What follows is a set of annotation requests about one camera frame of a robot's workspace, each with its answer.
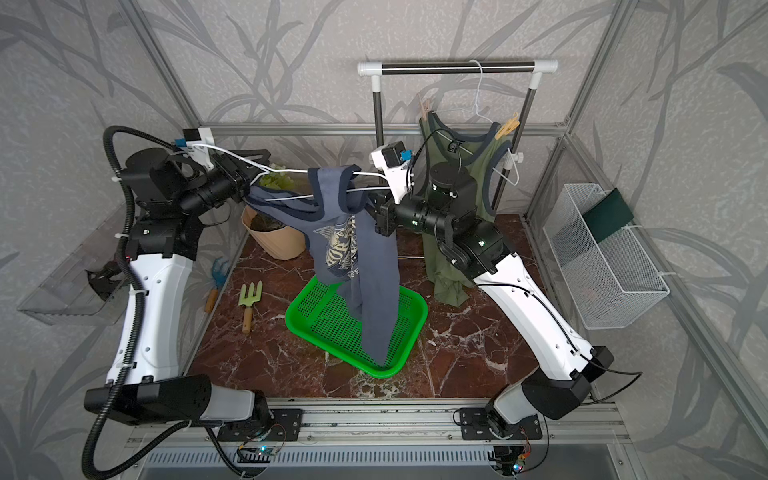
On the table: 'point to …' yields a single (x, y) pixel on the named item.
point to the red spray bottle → (100, 280)
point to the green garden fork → (248, 302)
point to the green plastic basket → (321, 314)
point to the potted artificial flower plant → (281, 237)
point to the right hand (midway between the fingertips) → (354, 194)
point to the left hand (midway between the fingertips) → (271, 159)
